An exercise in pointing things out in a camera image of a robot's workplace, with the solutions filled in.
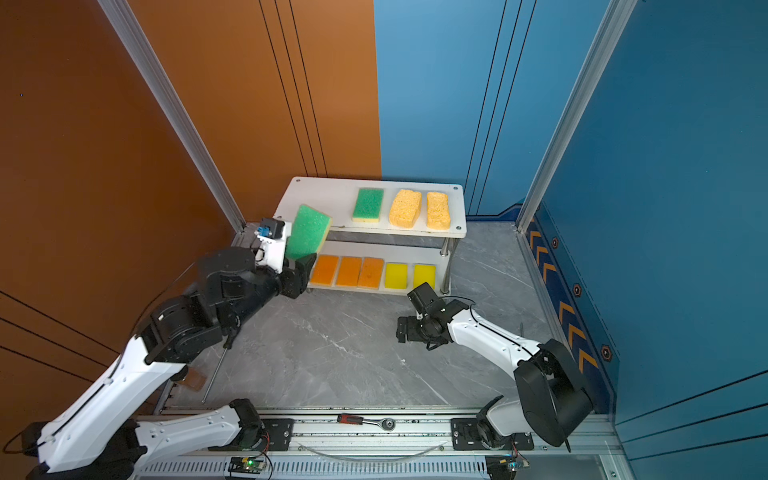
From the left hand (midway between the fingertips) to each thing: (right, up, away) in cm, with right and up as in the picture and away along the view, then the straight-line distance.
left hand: (303, 249), depth 60 cm
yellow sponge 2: (+28, -8, +37) cm, 47 cm away
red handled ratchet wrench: (+17, -44, +14) cm, 49 cm away
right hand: (+23, -25, +25) cm, 42 cm away
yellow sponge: (+19, -8, +37) cm, 43 cm away
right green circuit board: (+44, -52, +11) cm, 69 cm away
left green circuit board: (-17, -52, +11) cm, 56 cm away
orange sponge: (+3, -8, +37) cm, 38 cm away
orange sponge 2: (+11, -8, +35) cm, 37 cm away
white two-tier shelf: (+15, +5, +34) cm, 38 cm away
